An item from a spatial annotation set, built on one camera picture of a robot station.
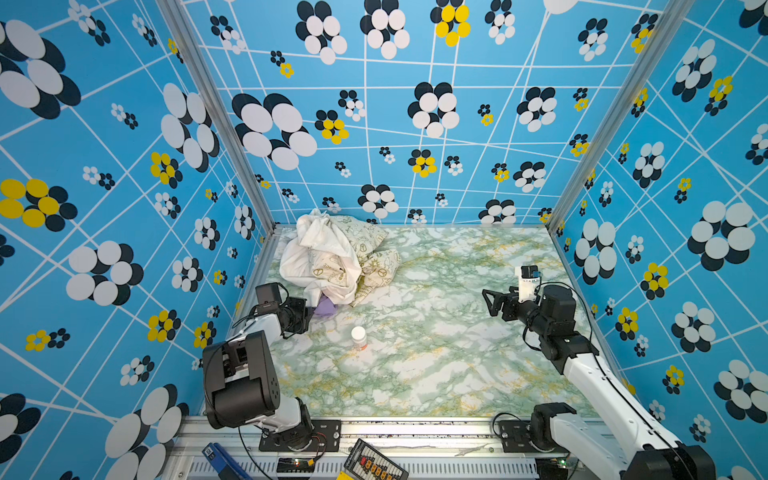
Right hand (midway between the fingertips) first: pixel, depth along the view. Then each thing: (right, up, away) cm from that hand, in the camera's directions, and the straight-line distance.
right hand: (500, 290), depth 82 cm
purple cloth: (-51, -7, +11) cm, 53 cm away
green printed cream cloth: (-35, +6, +15) cm, 38 cm away
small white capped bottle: (-39, -14, +1) cm, 42 cm away
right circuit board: (+8, -41, -12) cm, 44 cm away
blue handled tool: (-67, -38, -16) cm, 79 cm away
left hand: (-54, -5, +11) cm, 56 cm away
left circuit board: (-54, -42, -10) cm, 69 cm away
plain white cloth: (-55, +17, +16) cm, 60 cm away
